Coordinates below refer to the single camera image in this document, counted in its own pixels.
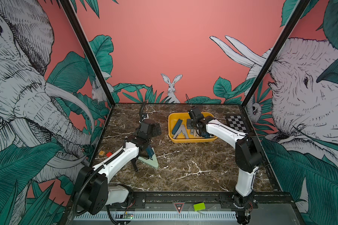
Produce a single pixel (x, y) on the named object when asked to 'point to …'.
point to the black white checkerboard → (236, 122)
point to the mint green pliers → (153, 163)
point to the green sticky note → (199, 206)
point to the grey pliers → (181, 128)
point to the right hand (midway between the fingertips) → (189, 121)
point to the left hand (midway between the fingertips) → (153, 124)
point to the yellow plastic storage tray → (194, 135)
